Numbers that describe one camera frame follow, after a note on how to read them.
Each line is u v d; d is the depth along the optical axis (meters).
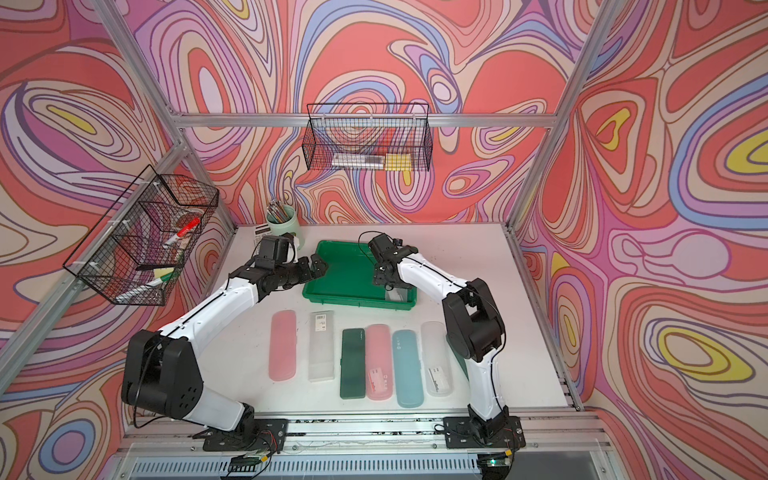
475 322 0.55
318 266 0.79
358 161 0.82
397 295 0.98
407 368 0.84
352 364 0.84
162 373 0.43
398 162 0.91
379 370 0.82
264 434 0.73
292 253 0.72
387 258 0.69
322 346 0.89
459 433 0.73
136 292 0.72
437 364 0.84
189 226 0.76
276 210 1.01
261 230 1.19
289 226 1.02
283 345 0.89
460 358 0.86
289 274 0.73
